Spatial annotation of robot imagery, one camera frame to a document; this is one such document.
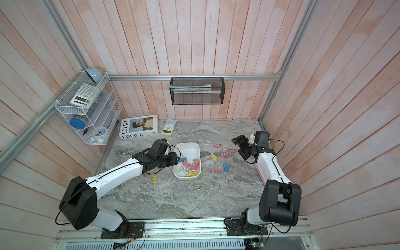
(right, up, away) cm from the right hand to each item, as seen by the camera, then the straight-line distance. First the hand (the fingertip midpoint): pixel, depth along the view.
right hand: (234, 142), depth 89 cm
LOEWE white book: (-65, +10, +23) cm, 70 cm away
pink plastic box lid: (+16, -19, +1) cm, 25 cm away
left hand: (-34, -11, -3) cm, 35 cm away
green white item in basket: (-34, +31, 0) cm, 46 cm away
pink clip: (-8, -3, +15) cm, 18 cm away
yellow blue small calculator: (-43, +10, +26) cm, 51 cm away
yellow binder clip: (-12, -9, +12) cm, 19 cm away
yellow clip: (-47, -22, +1) cm, 52 cm away
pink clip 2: (-4, -9, +12) cm, 15 cm away
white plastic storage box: (-26, -16, +6) cm, 31 cm away
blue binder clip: (-4, -15, +6) cm, 17 cm away
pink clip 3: (+2, -6, +13) cm, 14 cm away
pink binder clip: (-10, -17, +4) cm, 20 cm away
